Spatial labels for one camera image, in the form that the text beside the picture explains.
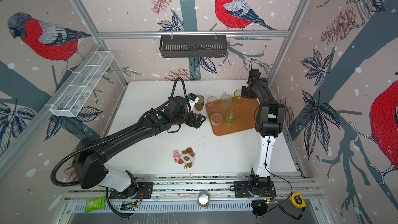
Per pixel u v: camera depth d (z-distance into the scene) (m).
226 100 1.04
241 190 0.73
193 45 1.07
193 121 0.68
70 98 0.73
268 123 0.58
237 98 1.07
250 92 0.88
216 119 0.92
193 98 0.69
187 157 0.81
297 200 0.69
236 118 0.93
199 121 0.69
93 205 0.69
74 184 0.44
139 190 0.73
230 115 0.94
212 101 1.04
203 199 0.62
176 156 0.82
